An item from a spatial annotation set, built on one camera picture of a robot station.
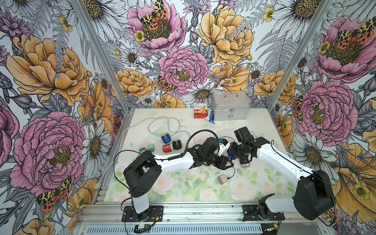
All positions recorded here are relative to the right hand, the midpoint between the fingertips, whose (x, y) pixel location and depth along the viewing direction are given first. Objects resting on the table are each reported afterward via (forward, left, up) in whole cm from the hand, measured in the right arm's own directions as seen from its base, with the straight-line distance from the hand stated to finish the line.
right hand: (231, 156), depth 85 cm
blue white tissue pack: (+34, +7, -6) cm, 36 cm away
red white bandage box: (+42, +15, -5) cm, 45 cm away
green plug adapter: (+11, +49, -6) cm, 50 cm away
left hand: (-7, +3, +2) cm, 8 cm away
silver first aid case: (+37, -5, +4) cm, 38 cm away
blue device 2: (-1, 0, +1) cm, 2 cm away
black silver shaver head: (+13, +32, -5) cm, 35 cm away
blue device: (+17, +39, -5) cm, 43 cm away
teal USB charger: (+9, +54, -6) cm, 55 cm away
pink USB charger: (-10, +6, -7) cm, 14 cm away
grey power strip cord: (+41, +47, -9) cm, 63 cm away
